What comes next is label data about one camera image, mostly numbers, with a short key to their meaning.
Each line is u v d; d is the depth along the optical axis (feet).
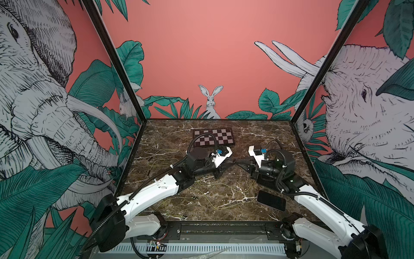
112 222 1.28
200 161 1.82
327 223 1.55
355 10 2.31
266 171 2.07
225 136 3.54
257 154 1.98
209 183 2.96
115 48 2.79
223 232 2.46
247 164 2.16
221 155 1.96
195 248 2.30
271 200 2.79
